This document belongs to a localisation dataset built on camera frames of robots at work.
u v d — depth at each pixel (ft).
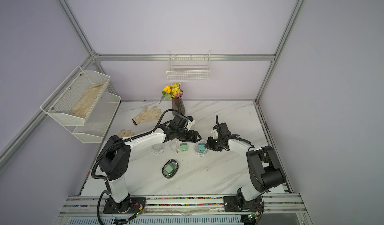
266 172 1.48
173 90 3.05
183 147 3.06
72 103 2.49
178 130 2.38
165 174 2.70
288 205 2.45
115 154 1.73
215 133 2.84
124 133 3.31
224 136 2.37
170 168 2.75
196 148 3.05
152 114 3.66
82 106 2.51
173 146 3.14
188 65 3.19
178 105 3.33
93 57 2.99
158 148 3.00
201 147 2.97
